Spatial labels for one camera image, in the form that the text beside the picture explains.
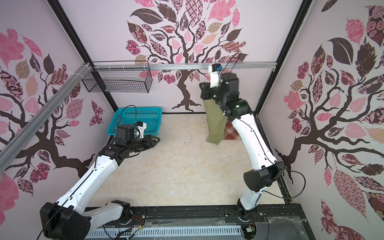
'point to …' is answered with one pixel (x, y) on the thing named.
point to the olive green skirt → (216, 120)
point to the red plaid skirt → (230, 132)
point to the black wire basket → (129, 76)
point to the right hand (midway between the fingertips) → (200, 83)
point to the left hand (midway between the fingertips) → (158, 142)
